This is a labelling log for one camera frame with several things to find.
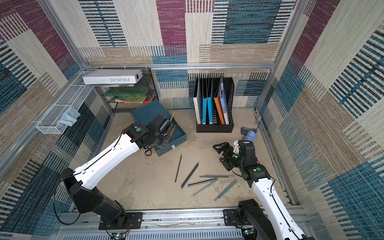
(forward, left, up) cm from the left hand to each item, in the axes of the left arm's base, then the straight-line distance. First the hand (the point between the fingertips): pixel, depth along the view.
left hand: (163, 140), depth 76 cm
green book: (+35, +26, +3) cm, 44 cm away
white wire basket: (+21, +48, +12) cm, 54 cm away
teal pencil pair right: (-17, -33, -23) cm, 44 cm away
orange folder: (+23, -30, +3) cm, 38 cm away
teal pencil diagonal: (-16, -21, -23) cm, 35 cm away
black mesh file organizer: (+23, -28, +2) cm, 36 cm away
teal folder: (+22, -25, -2) cm, 34 cm away
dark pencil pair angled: (-13, -18, -23) cm, 32 cm away
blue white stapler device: (+14, -51, -15) cm, 55 cm away
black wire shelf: (+37, +27, -2) cm, 46 cm away
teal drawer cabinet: (+19, +13, -1) cm, 24 cm away
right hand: (-4, -26, -3) cm, 27 cm away
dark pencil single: (-4, -6, -24) cm, 25 cm away
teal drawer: (+3, -7, -1) cm, 8 cm away
